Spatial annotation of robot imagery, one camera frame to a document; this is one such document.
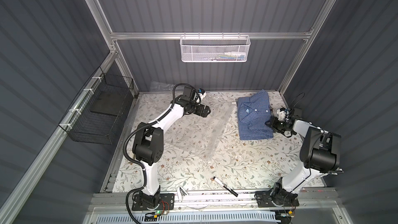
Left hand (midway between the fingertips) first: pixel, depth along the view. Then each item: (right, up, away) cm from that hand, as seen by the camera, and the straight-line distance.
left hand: (206, 110), depth 92 cm
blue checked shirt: (+32, -4, +8) cm, 33 cm away
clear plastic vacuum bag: (-9, -16, +5) cm, 19 cm away
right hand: (+41, -9, +5) cm, 42 cm away
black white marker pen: (+9, -38, -14) cm, 41 cm away
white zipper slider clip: (-13, -40, -16) cm, 45 cm away
